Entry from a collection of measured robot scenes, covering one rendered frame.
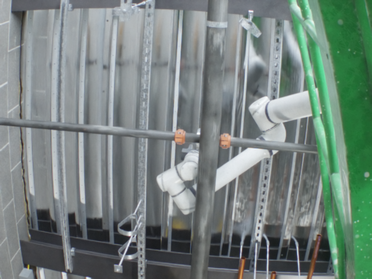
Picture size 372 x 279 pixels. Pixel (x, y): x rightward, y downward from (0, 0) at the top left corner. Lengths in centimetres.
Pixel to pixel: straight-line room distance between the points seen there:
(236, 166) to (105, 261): 130
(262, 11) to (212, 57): 70
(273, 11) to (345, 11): 208
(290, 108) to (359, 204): 159
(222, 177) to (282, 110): 45
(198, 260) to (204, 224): 22
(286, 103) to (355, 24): 170
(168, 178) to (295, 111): 69
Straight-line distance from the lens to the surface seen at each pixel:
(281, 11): 306
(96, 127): 273
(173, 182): 274
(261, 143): 264
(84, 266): 379
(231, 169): 280
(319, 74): 156
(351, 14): 99
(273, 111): 273
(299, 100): 259
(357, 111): 102
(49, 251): 383
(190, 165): 269
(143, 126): 312
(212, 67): 246
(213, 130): 253
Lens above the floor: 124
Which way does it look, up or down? 70 degrees up
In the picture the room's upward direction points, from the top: 19 degrees clockwise
